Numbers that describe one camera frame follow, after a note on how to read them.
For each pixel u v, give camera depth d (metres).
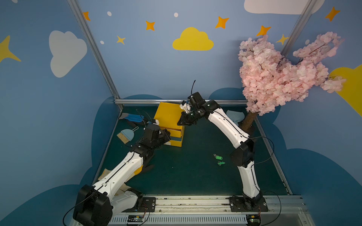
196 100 0.66
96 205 0.38
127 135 1.02
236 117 1.15
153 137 0.60
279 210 0.72
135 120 1.08
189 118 0.73
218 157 0.92
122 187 0.80
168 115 0.87
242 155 0.52
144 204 0.73
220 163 0.90
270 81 0.70
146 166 0.86
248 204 0.65
